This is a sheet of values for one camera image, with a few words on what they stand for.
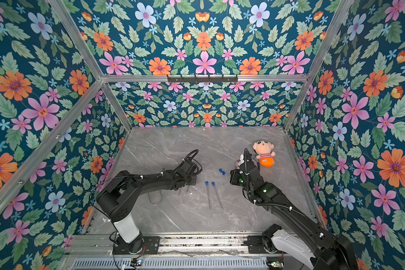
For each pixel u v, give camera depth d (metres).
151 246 0.73
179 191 0.91
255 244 0.73
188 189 0.91
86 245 0.76
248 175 0.57
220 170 0.99
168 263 0.70
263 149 0.99
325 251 0.39
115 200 0.48
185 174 0.74
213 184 0.93
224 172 0.97
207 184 0.93
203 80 0.92
